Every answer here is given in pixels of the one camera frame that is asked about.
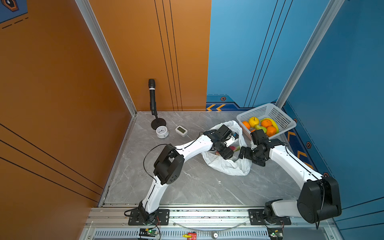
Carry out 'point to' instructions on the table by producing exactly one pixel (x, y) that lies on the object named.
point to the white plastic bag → (233, 165)
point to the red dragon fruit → (235, 149)
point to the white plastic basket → (268, 111)
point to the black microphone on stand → (157, 122)
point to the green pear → (258, 127)
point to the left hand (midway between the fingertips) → (228, 149)
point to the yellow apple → (253, 121)
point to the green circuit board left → (146, 232)
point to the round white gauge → (162, 132)
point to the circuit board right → (275, 233)
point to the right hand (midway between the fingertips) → (244, 158)
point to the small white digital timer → (181, 130)
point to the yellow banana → (273, 124)
